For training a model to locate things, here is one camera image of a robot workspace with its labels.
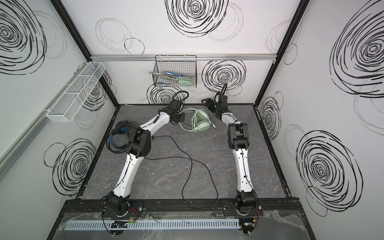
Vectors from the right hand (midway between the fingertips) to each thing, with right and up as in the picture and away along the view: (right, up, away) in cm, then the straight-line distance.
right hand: (202, 101), depth 111 cm
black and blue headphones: (-58, -28, -12) cm, 65 cm away
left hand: (-14, -11, -3) cm, 18 cm away
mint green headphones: (-1, -16, -13) cm, 21 cm away
